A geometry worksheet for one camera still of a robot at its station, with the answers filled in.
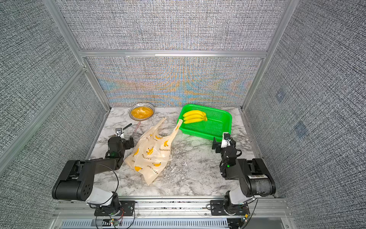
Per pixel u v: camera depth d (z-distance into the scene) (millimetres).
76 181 448
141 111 1095
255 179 448
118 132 791
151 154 859
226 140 751
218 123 1095
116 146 710
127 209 732
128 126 1087
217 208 730
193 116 1058
